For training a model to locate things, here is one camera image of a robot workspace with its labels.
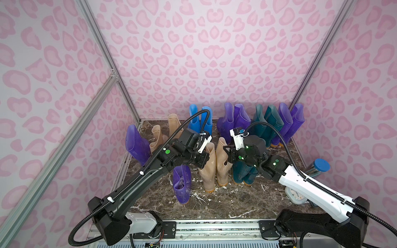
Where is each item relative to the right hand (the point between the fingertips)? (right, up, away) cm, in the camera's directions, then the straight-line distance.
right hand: (223, 148), depth 73 cm
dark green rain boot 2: (+14, -16, +6) cm, 22 cm away
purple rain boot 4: (-18, -11, -8) cm, 23 cm away
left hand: (-7, -4, -3) cm, 8 cm away
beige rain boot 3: (-26, +12, +15) cm, 33 cm away
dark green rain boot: (+8, -11, +3) cm, 14 cm away
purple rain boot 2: (+11, +15, +13) cm, 22 cm away
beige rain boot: (-7, -10, -3) cm, 13 cm away
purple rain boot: (+3, +12, +15) cm, 20 cm away
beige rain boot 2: (-1, -10, -3) cm, 10 cm away
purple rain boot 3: (+36, +13, +10) cm, 39 cm away
